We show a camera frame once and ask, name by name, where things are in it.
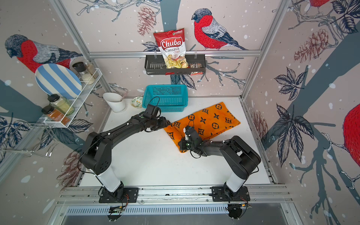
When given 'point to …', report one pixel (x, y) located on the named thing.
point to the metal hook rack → (51, 149)
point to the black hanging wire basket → (156, 63)
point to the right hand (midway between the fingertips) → (178, 143)
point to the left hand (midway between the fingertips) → (169, 121)
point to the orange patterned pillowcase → (207, 122)
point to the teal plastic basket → (168, 98)
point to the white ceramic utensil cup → (116, 101)
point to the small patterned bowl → (137, 102)
